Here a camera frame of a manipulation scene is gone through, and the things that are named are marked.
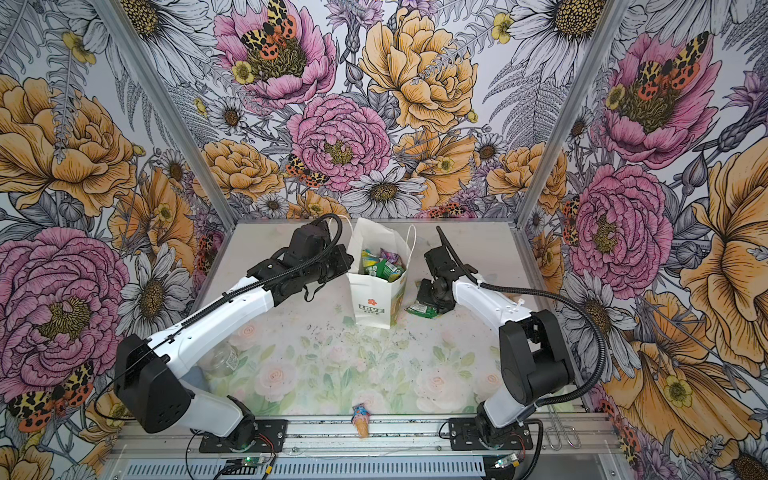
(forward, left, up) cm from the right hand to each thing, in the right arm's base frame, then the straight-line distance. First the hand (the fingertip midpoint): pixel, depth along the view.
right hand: (427, 307), depth 89 cm
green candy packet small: (+6, +15, +13) cm, 21 cm away
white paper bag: (-3, +15, +10) cm, 18 cm away
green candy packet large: (-2, +2, +1) cm, 3 cm away
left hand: (+4, +20, +16) cm, 26 cm away
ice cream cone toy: (-28, +19, -5) cm, 34 cm away
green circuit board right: (-37, -17, -8) cm, 41 cm away
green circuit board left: (-36, +44, -7) cm, 57 cm away
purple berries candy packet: (+14, +10, +7) cm, 18 cm away
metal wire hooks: (-31, -29, -8) cm, 43 cm away
